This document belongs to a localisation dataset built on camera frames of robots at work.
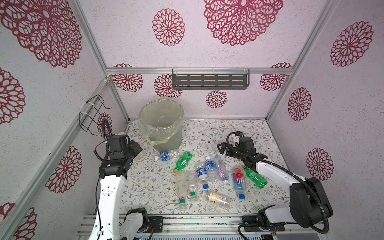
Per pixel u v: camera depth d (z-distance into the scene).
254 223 0.73
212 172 0.91
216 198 0.78
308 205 0.43
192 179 0.89
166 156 0.94
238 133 0.80
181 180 0.88
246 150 0.67
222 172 0.87
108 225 0.39
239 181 0.81
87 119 0.75
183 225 0.76
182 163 0.90
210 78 0.97
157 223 0.73
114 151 0.52
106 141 0.52
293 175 0.48
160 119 1.03
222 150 0.80
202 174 0.85
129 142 0.60
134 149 0.65
